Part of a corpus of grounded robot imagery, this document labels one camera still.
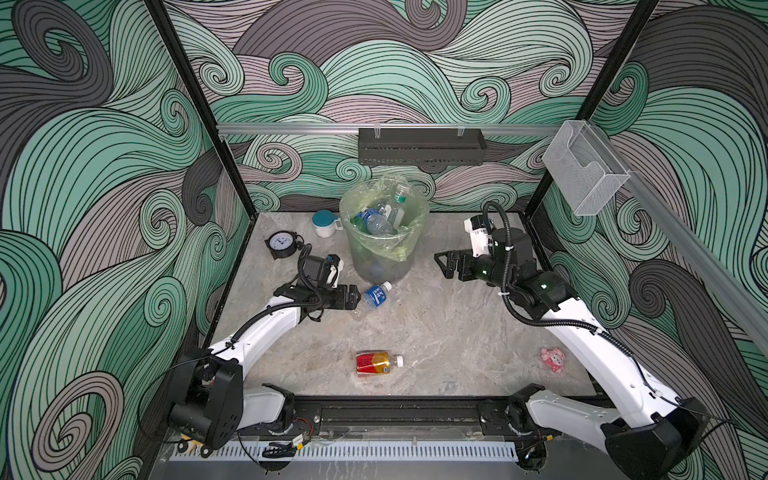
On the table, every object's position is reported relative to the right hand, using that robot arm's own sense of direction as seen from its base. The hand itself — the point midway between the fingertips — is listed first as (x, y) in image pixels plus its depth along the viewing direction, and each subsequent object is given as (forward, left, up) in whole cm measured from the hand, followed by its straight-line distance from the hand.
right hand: (451, 254), depth 73 cm
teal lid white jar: (+29, +39, -20) cm, 52 cm away
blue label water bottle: (+16, +24, -6) cm, 30 cm away
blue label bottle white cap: (-1, +20, -22) cm, 30 cm away
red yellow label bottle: (-20, +19, -22) cm, 35 cm away
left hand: (-2, +27, -17) cm, 32 cm away
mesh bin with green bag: (+21, +17, -8) cm, 28 cm away
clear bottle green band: (+22, +13, -7) cm, 26 cm away
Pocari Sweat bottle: (+19, +19, -10) cm, 29 cm away
